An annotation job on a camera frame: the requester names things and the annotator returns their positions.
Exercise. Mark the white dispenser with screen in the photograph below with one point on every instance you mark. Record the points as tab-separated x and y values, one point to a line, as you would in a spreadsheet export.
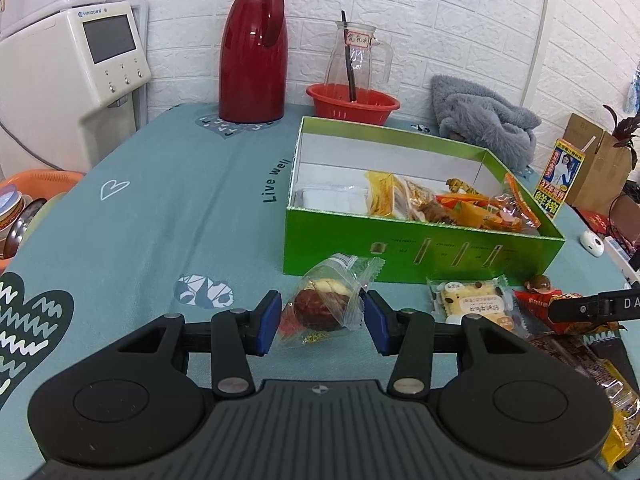
55	100

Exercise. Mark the black stirring stick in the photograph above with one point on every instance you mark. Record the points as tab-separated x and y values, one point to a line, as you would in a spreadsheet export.
349	60

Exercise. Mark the clear brown snack packet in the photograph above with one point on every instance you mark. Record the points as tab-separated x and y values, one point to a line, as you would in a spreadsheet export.
422	200

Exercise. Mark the green cardboard box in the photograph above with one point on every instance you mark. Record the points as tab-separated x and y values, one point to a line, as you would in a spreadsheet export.
340	255

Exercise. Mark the brown nut packet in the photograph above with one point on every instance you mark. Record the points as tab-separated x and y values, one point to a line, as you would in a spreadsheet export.
537	284

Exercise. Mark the small orange barcode packet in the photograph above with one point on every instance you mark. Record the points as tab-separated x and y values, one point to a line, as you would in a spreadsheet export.
500	220

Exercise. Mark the clear orange-edged snack packet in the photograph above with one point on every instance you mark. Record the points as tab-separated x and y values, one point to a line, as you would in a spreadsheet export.
522	205

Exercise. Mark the red booklet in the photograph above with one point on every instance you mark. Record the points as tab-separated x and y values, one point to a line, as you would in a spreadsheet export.
600	221

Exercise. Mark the bowl with blue lid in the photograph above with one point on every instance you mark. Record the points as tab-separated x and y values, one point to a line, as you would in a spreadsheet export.
10	210

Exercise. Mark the small white round device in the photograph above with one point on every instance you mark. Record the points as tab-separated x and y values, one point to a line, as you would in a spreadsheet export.
592	243

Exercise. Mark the teal printed tablecloth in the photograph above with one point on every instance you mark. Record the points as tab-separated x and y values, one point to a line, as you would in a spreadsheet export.
150	240

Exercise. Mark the metal pot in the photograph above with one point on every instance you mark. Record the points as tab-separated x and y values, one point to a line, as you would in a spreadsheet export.
27	227

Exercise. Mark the yellow white cake packet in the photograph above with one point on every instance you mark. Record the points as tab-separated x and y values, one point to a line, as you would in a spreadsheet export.
475	305

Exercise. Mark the blue fan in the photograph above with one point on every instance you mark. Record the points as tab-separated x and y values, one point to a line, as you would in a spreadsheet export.
636	82

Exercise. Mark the grey fluffy cloth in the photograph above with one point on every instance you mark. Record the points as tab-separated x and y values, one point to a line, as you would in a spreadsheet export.
485	120

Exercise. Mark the yellow stick snack packet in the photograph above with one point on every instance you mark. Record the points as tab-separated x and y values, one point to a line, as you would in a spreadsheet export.
382	195

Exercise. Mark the red thermos jug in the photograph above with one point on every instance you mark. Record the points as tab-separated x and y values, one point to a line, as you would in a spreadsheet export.
250	60

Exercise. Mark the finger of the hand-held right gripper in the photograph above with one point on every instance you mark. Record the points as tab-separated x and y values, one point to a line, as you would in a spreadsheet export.
575	309

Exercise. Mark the yellow puffy snack packet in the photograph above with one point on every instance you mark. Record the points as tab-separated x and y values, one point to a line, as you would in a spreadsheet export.
460	186

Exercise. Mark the purple leaf plant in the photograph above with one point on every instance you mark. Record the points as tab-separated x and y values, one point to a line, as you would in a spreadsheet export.
625	127

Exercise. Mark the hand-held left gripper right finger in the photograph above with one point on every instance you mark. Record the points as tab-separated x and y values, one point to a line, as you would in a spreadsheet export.
377	322

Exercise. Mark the yellow juice carton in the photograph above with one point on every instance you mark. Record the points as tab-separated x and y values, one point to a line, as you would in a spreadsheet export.
557	185

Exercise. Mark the orange plastic basin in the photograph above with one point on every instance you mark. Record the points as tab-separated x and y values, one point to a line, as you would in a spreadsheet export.
55	180

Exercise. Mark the brown cardboard box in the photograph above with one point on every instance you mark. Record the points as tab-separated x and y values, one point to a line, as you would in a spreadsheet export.
595	175

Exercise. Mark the glass pitcher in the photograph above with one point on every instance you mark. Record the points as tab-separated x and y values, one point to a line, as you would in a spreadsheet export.
367	65

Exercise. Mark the red plastic basket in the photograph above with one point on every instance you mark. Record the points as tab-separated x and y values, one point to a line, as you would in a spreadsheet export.
350	107

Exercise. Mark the clear brown cake packet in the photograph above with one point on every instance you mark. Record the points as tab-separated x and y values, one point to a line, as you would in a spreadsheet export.
320	305

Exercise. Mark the red orange snack packet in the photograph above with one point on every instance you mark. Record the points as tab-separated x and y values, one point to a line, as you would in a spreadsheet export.
532	306

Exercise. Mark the dark label peanut packet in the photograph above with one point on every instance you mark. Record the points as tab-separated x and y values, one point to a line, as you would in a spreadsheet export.
565	360

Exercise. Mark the white power strip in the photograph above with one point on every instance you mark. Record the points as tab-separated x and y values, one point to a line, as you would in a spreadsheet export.
622	257

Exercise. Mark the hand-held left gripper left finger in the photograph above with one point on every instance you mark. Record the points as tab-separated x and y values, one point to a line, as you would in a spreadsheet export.
267	322

